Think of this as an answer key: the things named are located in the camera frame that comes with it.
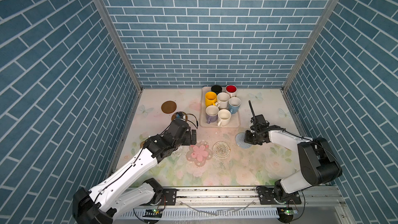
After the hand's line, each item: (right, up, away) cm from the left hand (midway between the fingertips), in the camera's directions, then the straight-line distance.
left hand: (189, 133), depth 77 cm
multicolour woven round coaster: (+17, -12, +12) cm, 24 cm away
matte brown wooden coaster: (-19, +12, +32) cm, 39 cm away
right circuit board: (+46, -37, -6) cm, 59 cm away
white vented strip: (+7, -35, -7) cm, 37 cm away
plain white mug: (+20, +7, +21) cm, 30 cm away
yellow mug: (+11, +18, +26) cm, 34 cm away
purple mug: (+12, +9, +25) cm, 30 cm away
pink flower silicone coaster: (+4, -14, +12) cm, 19 cm away
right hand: (+31, -6, +16) cm, 36 cm away
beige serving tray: (+27, +3, +25) cm, 37 cm away
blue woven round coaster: (+29, -8, +16) cm, 34 cm away
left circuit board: (-16, -37, -5) cm, 41 cm away
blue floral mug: (+27, +15, +26) cm, 40 cm away
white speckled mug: (+20, +18, +31) cm, 41 cm away
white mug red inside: (+27, +24, +33) cm, 49 cm away
